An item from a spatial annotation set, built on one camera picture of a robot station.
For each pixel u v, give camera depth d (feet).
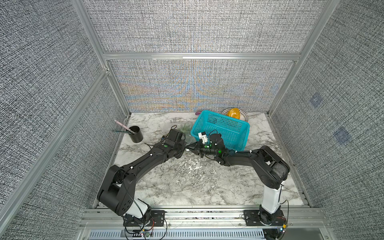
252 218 2.40
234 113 3.60
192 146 2.74
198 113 3.93
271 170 1.64
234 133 3.49
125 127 3.13
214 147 2.39
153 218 2.40
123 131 3.06
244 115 3.79
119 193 1.40
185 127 3.38
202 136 2.81
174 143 2.17
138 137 3.39
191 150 2.73
